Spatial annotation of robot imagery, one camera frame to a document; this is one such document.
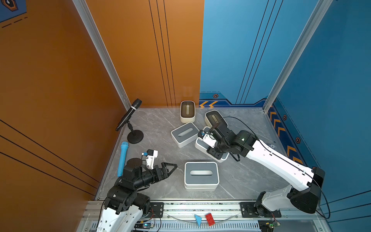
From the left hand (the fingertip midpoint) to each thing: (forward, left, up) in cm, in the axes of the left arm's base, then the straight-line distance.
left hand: (173, 167), depth 67 cm
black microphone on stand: (+30, +32, -20) cm, 48 cm away
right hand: (+11, -19, +1) cm, 22 cm away
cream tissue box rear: (+49, -5, -14) cm, 51 cm away
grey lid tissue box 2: (+31, -3, -18) cm, 36 cm away
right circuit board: (-20, -45, -20) cm, 54 cm away
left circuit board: (-21, +15, -22) cm, 34 cm away
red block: (-18, -18, -19) cm, 32 cm away
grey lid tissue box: (-1, -14, -9) cm, 16 cm away
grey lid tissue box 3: (+11, -13, +3) cm, 17 cm away
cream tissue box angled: (+43, -25, -14) cm, 51 cm away
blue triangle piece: (-19, -12, -20) cm, 30 cm away
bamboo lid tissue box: (-5, -14, -15) cm, 21 cm away
